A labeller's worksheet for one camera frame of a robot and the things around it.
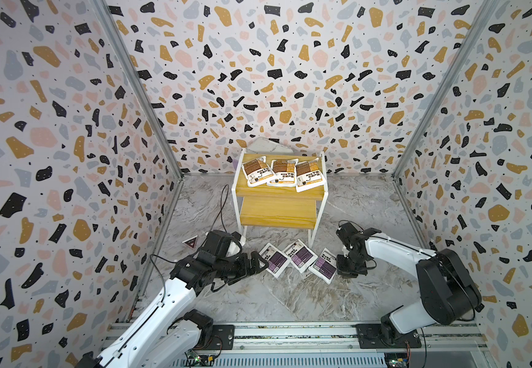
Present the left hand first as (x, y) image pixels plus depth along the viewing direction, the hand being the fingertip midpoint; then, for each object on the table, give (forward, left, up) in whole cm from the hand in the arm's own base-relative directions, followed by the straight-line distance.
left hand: (261, 268), depth 73 cm
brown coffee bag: (+24, +1, +20) cm, 31 cm away
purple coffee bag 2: (+11, -14, -15) cm, 24 cm away
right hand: (+3, -29, -16) cm, 34 cm away
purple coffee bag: (+9, -5, -15) cm, 18 cm away
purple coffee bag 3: (+7, -24, -16) cm, 29 cm away
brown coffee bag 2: (+23, -8, +19) cm, 31 cm away
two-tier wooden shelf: (+24, -2, 0) cm, 24 cm away
